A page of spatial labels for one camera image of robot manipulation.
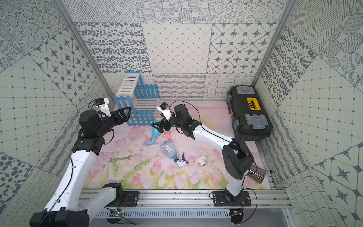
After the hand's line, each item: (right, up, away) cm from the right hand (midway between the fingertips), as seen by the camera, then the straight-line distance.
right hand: (158, 119), depth 81 cm
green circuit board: (-18, -47, -10) cm, 52 cm away
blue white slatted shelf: (-22, +16, +42) cm, 50 cm away
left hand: (-18, +7, -9) cm, 21 cm away
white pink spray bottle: (+3, -12, +17) cm, 21 cm away
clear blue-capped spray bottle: (+6, -17, +3) cm, 19 cm away
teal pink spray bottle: (-5, -10, +15) cm, 18 cm away
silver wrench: (-21, -25, +7) cm, 33 cm away
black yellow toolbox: (+56, -1, +5) cm, 56 cm away
